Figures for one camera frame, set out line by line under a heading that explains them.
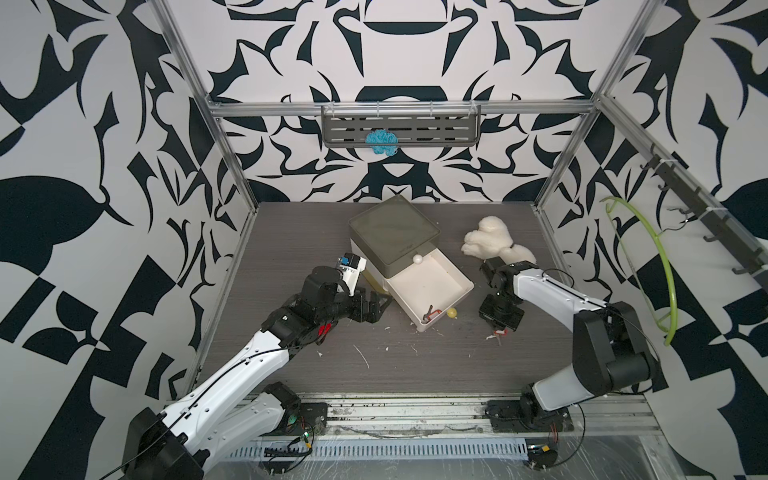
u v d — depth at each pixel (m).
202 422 0.41
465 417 0.76
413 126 0.94
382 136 0.91
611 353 0.45
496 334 0.86
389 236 0.83
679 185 0.65
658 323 0.68
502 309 0.75
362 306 0.65
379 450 0.78
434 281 0.93
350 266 0.66
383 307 0.69
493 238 0.98
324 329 0.85
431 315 0.85
